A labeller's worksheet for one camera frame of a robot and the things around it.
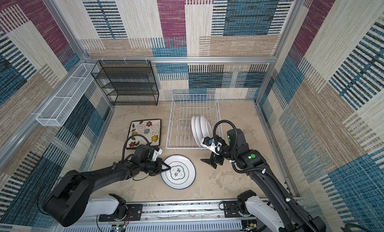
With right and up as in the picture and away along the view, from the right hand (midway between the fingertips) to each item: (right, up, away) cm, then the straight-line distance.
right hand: (207, 150), depth 74 cm
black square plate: (-35, +8, +28) cm, 46 cm away
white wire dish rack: (-14, +24, +41) cm, 49 cm away
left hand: (-19, -11, +9) cm, 24 cm away
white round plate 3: (-4, +10, +11) cm, 16 cm away
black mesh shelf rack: (-54, +41, +36) cm, 77 cm away
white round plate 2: (-6, +9, +10) cm, 15 cm away
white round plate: (-13, -15, +9) cm, 22 cm away
